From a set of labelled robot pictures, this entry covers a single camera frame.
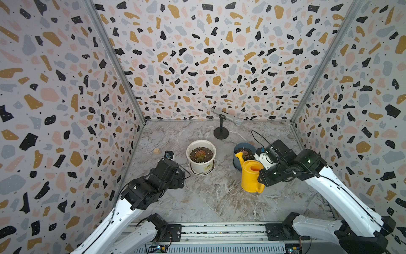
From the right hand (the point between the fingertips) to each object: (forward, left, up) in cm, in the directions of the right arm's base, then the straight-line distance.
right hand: (259, 179), depth 68 cm
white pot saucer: (+13, +25, -21) cm, 35 cm away
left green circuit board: (-23, +43, -22) cm, 54 cm away
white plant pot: (+25, +23, -12) cm, 36 cm away
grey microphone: (+36, +6, -1) cm, 37 cm away
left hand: (+3, +37, -1) cm, 37 cm away
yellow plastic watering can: (+3, +4, +1) cm, 5 cm away
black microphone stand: (+45, +15, -21) cm, 52 cm away
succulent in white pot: (+20, +28, -11) cm, 36 cm away
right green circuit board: (-21, -17, -24) cm, 36 cm away
